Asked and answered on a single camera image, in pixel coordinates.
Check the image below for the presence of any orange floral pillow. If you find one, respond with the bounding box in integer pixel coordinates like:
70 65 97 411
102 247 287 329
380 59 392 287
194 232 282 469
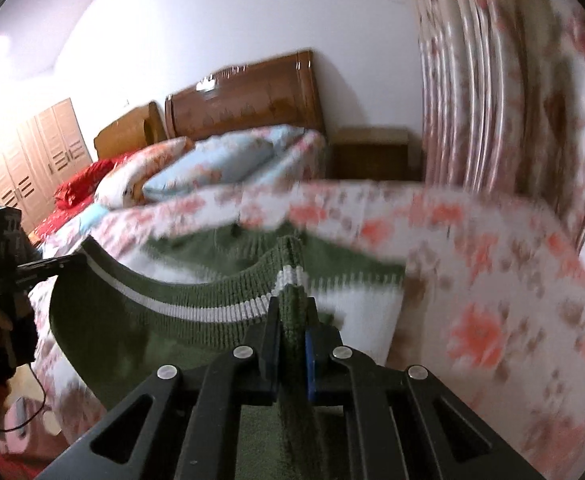
94 136 195 209

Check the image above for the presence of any carved wooden headboard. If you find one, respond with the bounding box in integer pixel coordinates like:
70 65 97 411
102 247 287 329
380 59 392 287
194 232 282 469
164 50 325 141

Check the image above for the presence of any pink floral bed quilt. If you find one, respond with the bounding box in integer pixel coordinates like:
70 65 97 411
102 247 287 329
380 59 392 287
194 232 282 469
31 181 585 479

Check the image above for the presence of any plain wooden headboard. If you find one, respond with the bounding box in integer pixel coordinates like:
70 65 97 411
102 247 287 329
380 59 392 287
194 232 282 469
94 101 168 159

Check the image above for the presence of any left hand in dark glove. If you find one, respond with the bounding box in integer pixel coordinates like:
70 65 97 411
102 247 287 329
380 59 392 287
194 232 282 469
0 308 38 385

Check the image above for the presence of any red blanket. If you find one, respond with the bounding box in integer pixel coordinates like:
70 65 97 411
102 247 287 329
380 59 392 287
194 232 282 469
29 152 133 246

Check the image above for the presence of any dark wooden nightstand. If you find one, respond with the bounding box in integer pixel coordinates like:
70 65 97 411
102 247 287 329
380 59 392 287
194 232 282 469
326 126 424 182

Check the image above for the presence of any pink floral curtain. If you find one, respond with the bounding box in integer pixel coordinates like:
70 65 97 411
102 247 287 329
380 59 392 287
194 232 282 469
416 0 585 247

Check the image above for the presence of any light blue floral pillow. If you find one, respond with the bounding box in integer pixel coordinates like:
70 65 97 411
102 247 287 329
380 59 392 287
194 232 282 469
142 132 275 202

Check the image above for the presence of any green and white knit sweater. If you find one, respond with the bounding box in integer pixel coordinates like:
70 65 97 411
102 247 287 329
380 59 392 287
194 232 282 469
50 223 405 479

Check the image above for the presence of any beige louvered wardrobe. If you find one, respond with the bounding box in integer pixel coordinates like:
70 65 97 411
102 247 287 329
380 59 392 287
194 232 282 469
0 99 92 233

